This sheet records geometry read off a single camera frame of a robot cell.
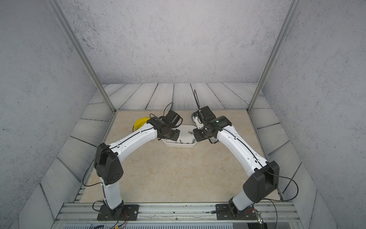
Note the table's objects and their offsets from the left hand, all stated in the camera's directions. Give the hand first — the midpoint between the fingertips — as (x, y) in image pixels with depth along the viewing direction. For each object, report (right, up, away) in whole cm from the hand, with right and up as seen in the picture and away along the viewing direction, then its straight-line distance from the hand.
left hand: (177, 136), depth 86 cm
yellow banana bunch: (-29, +8, +19) cm, 36 cm away
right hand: (+12, +2, -7) cm, 14 cm away
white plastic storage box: (+5, -4, +16) cm, 18 cm away
